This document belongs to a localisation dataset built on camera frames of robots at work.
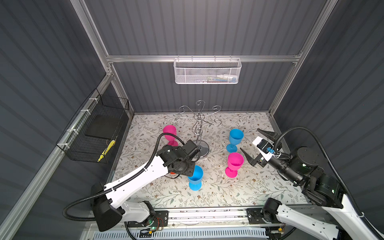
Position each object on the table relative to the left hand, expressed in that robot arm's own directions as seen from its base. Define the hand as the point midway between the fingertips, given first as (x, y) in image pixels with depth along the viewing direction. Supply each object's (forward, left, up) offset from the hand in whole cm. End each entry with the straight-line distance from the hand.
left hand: (190, 172), depth 71 cm
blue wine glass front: (-4, -2, -2) cm, 5 cm away
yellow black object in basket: (+7, +39, +9) cm, 40 cm away
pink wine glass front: (+7, -23, -1) cm, 24 cm away
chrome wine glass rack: (+43, -4, -18) cm, 47 cm away
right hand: (+3, -25, +24) cm, 35 cm away
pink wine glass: (+29, +12, -2) cm, 31 cm away
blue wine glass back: (+25, -28, -4) cm, 37 cm away
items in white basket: (+52, -18, +18) cm, 58 cm away
